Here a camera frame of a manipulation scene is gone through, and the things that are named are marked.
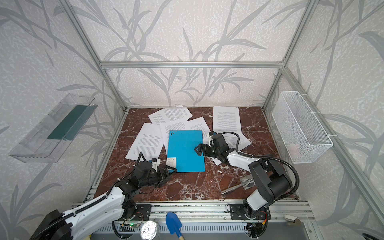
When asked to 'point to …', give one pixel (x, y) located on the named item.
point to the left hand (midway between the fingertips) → (176, 170)
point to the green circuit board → (133, 224)
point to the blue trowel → (173, 224)
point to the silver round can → (150, 230)
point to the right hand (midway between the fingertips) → (200, 145)
